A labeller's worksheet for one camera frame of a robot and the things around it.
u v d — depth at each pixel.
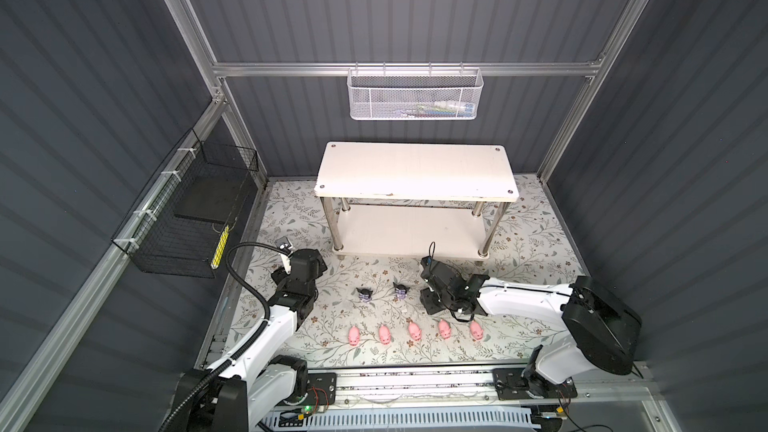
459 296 0.68
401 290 0.85
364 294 0.85
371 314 0.86
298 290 0.66
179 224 0.72
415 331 0.81
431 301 0.81
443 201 1.12
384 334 0.82
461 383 0.75
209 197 0.74
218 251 0.68
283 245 0.72
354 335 0.81
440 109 0.91
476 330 0.81
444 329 0.81
